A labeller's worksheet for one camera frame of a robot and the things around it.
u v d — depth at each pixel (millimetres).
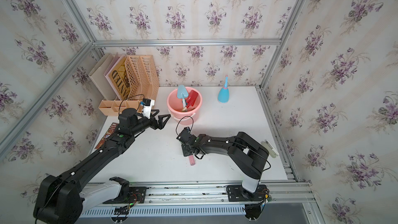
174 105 948
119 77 956
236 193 733
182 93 959
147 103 675
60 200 378
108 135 927
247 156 464
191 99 951
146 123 699
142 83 1184
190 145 665
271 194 733
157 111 817
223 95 1059
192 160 824
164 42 1019
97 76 860
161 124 702
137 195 726
